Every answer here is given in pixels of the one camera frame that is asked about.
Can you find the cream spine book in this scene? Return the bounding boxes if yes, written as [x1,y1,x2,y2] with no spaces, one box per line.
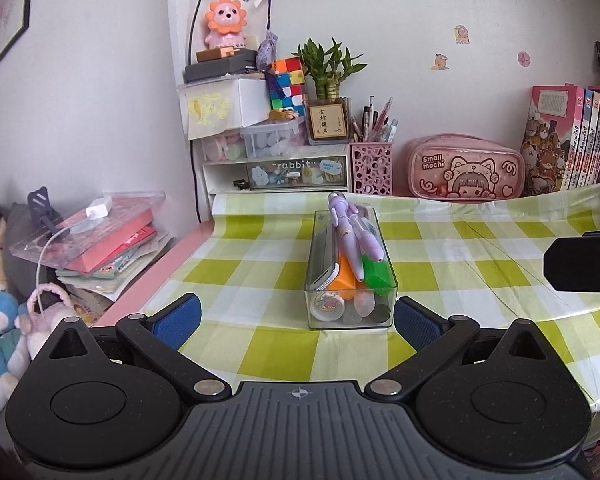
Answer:
[571,89,600,188]

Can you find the colourful rubik's cube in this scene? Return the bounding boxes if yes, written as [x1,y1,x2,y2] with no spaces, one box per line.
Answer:
[265,56,308,117]

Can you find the green checked tablecloth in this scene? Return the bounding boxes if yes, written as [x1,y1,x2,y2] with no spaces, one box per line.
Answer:
[145,184,600,412]

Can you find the pink boxed book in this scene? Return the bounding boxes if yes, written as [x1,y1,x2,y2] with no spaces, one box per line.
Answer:
[520,84,584,196]

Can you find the lilac mechanical pencil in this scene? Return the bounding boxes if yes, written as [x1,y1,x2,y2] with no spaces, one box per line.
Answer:
[350,209,385,262]

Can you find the black stapler box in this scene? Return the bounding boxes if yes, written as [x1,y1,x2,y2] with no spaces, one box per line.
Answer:
[183,49,257,84]

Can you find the clear case pink book stack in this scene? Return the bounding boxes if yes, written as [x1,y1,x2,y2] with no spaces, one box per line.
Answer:
[8,192,171,301]

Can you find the bamboo plant in pot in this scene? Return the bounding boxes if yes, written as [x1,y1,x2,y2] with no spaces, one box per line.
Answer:
[294,38,367,145]

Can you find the purple hanging charm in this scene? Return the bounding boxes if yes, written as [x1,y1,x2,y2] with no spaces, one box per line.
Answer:
[253,0,278,72]

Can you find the purple dome-top pen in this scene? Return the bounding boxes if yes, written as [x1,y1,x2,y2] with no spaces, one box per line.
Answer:
[328,191,364,282]

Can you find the black grey marker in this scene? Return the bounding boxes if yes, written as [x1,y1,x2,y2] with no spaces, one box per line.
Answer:
[368,295,392,325]

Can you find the white charger plug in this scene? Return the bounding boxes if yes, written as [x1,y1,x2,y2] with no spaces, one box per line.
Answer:
[85,196,112,220]

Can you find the black power cable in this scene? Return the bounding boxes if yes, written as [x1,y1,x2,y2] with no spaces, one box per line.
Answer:
[187,0,211,224]

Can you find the pink cartoon pencil case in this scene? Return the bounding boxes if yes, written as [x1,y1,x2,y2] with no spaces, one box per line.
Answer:
[405,133,524,203]

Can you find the clear plastic organizer box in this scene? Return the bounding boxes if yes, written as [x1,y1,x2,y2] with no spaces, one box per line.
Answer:
[304,210,398,330]

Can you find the pink lion figurine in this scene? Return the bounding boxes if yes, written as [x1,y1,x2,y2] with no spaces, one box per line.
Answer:
[204,0,247,49]

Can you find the orange pink highlighter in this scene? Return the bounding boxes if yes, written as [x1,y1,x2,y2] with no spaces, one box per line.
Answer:
[327,254,366,300]

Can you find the white drawer organizer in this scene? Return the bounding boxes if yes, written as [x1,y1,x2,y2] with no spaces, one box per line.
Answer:
[178,75,351,198]

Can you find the black white correction tape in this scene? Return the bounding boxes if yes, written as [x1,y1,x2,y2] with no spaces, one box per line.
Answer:
[310,263,339,292]

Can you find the pink marker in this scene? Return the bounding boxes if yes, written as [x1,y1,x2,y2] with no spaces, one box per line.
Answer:
[353,290,376,318]

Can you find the green cap highlighter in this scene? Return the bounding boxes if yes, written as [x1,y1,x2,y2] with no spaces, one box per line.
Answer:
[362,255,396,296]

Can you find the pink perforated pen holder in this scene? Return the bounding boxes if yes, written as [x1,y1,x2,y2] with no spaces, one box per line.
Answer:
[349,142,393,196]

